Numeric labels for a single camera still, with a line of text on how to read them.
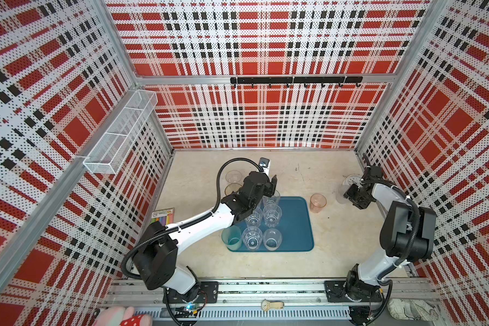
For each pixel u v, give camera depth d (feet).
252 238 2.83
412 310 2.22
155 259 1.38
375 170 2.46
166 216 3.05
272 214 3.05
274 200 3.20
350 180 3.32
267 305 2.29
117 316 2.13
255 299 2.41
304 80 2.91
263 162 2.22
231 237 2.76
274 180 2.40
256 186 1.92
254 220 2.98
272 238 2.81
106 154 2.96
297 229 2.97
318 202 3.13
